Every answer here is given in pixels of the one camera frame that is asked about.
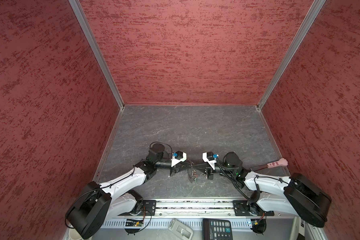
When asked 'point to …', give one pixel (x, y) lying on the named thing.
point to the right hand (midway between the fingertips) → (192, 169)
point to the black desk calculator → (216, 229)
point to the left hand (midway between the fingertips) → (189, 167)
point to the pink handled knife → (282, 162)
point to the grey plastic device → (181, 230)
